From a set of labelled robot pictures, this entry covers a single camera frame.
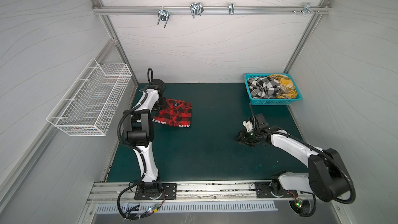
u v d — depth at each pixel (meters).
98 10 0.77
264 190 0.73
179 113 0.98
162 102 0.89
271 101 1.01
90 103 0.69
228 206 0.70
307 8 0.77
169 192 0.74
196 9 0.77
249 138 0.77
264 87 1.08
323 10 0.78
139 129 0.54
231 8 0.78
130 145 0.54
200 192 0.75
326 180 0.42
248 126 0.82
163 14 0.79
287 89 1.03
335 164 0.41
